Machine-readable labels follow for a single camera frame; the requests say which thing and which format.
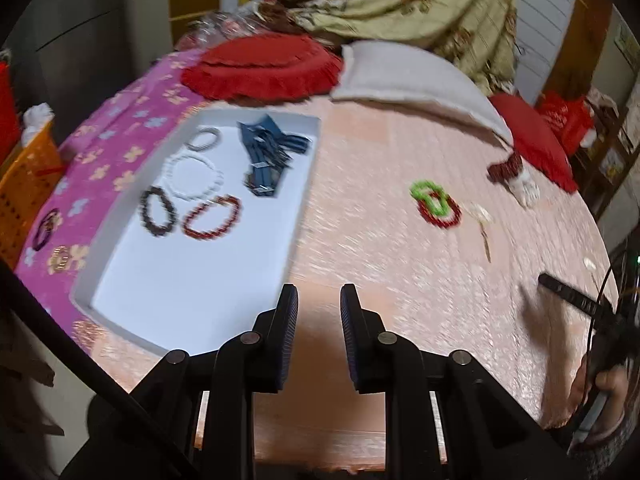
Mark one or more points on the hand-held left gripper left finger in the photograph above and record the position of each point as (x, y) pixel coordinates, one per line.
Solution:
(287, 340)

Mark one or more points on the floral beige quilt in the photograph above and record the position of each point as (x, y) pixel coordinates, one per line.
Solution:
(425, 0)

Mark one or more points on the blue hair claw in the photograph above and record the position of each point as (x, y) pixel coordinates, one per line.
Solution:
(250, 135)

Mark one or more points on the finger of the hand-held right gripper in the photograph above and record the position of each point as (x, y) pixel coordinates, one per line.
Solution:
(570, 296)

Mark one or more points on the clear plastic bag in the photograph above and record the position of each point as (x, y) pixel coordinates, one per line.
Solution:
(225, 25)

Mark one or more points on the orange plastic basket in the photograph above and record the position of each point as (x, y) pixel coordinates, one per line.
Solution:
(25, 185)

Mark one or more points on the person's right forearm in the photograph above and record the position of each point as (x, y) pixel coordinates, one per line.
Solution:
(610, 447)

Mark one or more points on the red ruffled pillow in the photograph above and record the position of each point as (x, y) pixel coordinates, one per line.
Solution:
(260, 65)
(535, 135)

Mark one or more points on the magenta floral bed sheet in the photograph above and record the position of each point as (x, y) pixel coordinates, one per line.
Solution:
(125, 110)

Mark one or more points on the dark red dotted scrunchie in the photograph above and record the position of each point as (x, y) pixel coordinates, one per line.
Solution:
(502, 169)

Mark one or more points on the person's right hand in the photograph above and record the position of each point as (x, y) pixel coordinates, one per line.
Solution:
(612, 384)

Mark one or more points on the pale tassel hairpin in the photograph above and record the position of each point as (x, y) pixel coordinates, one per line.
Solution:
(480, 212)

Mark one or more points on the white pillow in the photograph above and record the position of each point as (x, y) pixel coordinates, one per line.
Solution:
(410, 80)

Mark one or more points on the white tissue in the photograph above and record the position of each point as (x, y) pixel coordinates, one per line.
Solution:
(37, 112)

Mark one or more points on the white cherry print scrunchie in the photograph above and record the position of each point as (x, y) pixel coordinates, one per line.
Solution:
(525, 191)

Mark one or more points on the red shopping bag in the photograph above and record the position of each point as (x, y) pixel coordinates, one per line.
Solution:
(565, 120)

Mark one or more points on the white shell hairpin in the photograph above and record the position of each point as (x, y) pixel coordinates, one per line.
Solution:
(589, 263)

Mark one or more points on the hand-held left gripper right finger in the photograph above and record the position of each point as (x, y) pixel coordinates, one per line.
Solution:
(350, 340)

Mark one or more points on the wooden chair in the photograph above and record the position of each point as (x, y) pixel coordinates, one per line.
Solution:
(615, 160)

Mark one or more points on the white tray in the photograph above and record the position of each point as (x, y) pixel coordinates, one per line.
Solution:
(200, 270)

